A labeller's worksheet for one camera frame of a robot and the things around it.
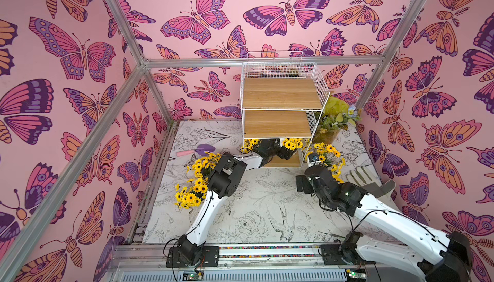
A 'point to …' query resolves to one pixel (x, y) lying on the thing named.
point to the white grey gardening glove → (366, 177)
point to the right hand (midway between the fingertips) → (308, 174)
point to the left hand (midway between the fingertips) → (293, 145)
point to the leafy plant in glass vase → (338, 114)
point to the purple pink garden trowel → (199, 149)
